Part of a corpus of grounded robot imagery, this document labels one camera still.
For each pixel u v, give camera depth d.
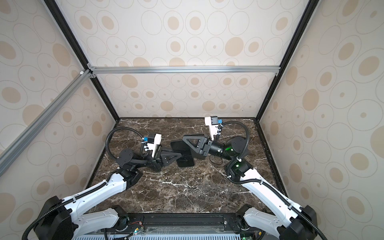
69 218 0.40
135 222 0.73
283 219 0.41
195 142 0.56
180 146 0.54
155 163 0.55
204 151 0.51
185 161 0.60
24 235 0.37
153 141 0.54
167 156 0.60
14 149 0.52
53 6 0.67
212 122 0.52
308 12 0.69
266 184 0.46
